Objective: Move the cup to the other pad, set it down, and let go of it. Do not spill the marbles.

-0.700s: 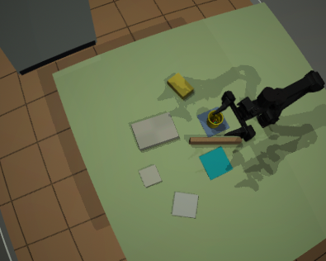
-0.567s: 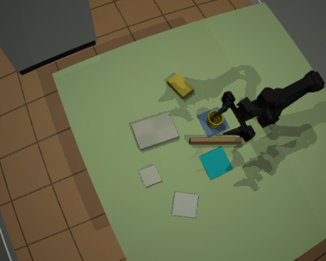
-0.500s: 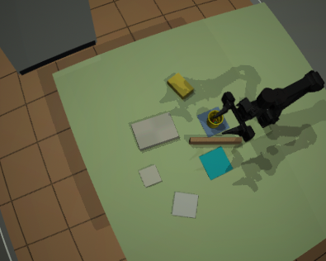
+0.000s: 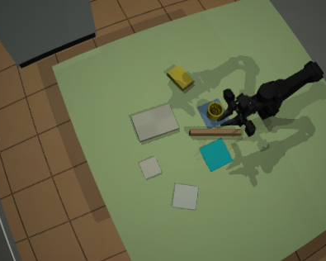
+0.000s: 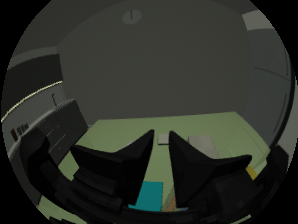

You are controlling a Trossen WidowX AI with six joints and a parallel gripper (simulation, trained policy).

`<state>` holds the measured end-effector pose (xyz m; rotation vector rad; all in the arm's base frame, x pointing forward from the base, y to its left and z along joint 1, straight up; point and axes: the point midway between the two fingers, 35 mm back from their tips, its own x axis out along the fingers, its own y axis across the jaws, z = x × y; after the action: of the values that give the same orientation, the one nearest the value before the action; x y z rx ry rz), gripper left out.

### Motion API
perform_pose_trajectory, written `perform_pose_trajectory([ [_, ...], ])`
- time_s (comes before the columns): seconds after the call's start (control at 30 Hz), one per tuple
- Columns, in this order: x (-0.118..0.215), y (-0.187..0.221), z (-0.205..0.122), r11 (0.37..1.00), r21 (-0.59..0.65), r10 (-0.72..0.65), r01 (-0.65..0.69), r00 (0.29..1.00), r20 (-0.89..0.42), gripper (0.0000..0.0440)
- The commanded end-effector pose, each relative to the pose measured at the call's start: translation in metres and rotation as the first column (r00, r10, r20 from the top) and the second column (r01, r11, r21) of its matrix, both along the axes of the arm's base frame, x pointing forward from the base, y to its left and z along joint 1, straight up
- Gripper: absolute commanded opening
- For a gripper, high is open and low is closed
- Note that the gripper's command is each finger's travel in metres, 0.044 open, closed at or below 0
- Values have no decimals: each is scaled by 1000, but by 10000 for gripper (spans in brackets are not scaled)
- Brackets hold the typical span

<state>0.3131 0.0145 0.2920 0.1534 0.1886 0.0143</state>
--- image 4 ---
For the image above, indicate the brown wooden bar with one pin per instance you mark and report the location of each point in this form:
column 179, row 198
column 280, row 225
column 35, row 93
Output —
column 215, row 132

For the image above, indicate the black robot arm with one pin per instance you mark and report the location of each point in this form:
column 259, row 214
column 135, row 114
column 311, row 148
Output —
column 271, row 94

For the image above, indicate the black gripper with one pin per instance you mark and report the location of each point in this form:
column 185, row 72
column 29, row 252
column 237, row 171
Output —
column 241, row 118

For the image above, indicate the yellow rectangular block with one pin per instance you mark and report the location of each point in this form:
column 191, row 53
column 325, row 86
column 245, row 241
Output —
column 180, row 77

